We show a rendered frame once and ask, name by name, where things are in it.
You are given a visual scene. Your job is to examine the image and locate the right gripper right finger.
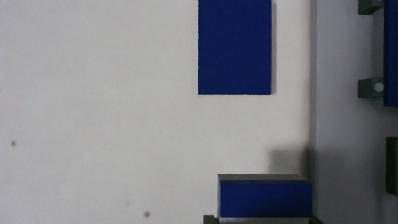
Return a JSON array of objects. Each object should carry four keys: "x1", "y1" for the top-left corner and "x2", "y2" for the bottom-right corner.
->
[{"x1": 309, "y1": 215, "x2": 324, "y2": 224}]

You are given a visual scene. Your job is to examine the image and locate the blue rectangular plate with white stripe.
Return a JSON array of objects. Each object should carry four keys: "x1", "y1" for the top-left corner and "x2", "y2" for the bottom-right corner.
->
[{"x1": 198, "y1": 0, "x2": 272, "y2": 95}]

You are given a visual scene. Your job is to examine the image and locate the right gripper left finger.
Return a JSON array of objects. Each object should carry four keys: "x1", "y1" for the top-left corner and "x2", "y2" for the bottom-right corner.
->
[{"x1": 203, "y1": 215, "x2": 219, "y2": 224}]

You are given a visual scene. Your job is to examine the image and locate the blue block with white band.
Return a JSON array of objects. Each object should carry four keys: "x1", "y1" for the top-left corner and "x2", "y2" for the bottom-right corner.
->
[{"x1": 217, "y1": 174, "x2": 312, "y2": 224}]

